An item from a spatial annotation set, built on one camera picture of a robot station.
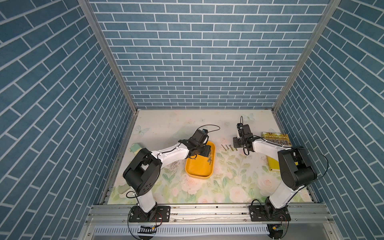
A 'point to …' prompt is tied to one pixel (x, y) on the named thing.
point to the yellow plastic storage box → (202, 167)
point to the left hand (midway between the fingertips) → (210, 150)
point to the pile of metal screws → (209, 159)
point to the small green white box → (135, 148)
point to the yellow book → (283, 139)
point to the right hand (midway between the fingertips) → (238, 140)
